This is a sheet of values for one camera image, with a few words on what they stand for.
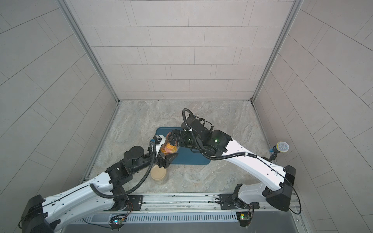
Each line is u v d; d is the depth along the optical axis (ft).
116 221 2.11
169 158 2.08
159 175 2.37
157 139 1.92
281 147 2.15
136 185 1.33
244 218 2.24
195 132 1.53
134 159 1.72
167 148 2.10
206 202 2.38
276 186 1.25
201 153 1.55
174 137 1.87
